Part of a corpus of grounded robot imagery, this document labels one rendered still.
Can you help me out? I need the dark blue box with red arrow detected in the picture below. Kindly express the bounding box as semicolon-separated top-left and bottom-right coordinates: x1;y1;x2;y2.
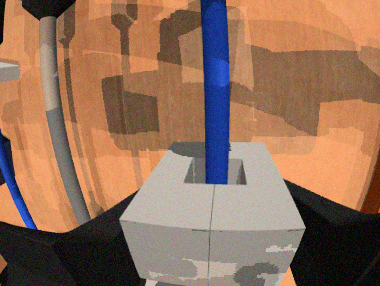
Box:
0;134;15;186

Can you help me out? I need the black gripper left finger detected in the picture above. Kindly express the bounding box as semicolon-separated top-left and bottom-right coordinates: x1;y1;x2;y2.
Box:
0;188;147;286

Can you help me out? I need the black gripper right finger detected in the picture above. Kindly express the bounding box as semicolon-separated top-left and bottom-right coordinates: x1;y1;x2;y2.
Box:
283;179;380;286

